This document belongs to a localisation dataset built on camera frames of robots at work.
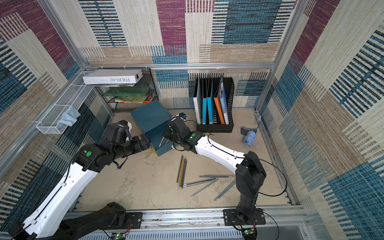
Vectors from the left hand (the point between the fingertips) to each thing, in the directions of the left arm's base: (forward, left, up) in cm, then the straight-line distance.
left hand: (144, 141), depth 70 cm
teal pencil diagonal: (-12, -28, -28) cm, 41 cm away
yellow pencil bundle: (-5, -15, -27) cm, 31 cm away
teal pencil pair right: (-14, -40, -28) cm, 50 cm away
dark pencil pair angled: (-10, -20, -28) cm, 36 cm away
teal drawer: (+2, -6, -7) cm, 10 cm away
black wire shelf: (+43, +5, +5) cm, 43 cm away
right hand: (+10, -6, -4) cm, 12 cm away
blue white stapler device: (+18, -59, -20) cm, 65 cm away
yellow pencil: (+4, -6, -6) cm, 10 cm away
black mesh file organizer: (+28, -35, -1) cm, 45 cm away
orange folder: (+27, -39, -6) cm, 48 cm away
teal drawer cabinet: (+20, 0, -6) cm, 20 cm away
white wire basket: (+26, +41, +6) cm, 49 cm away
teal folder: (+26, -31, -1) cm, 40 cm away
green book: (+43, +21, -4) cm, 48 cm away
